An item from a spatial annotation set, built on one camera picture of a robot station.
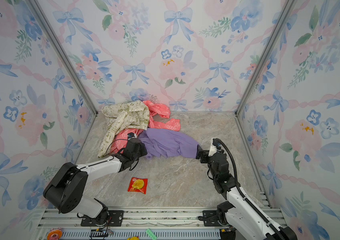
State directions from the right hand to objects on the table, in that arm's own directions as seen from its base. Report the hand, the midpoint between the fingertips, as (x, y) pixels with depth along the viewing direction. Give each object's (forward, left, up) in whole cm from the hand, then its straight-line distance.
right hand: (206, 145), depth 81 cm
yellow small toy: (-40, +35, -15) cm, 56 cm away
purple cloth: (+9, +23, -12) cm, 27 cm away
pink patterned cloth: (+38, +32, -10) cm, 50 cm away
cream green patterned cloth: (+23, +51, -2) cm, 56 cm away
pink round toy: (-40, +71, -14) cm, 82 cm away
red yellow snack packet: (-17, +37, -16) cm, 44 cm away
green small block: (-39, +28, -16) cm, 50 cm away
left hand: (+5, +35, -9) cm, 36 cm away
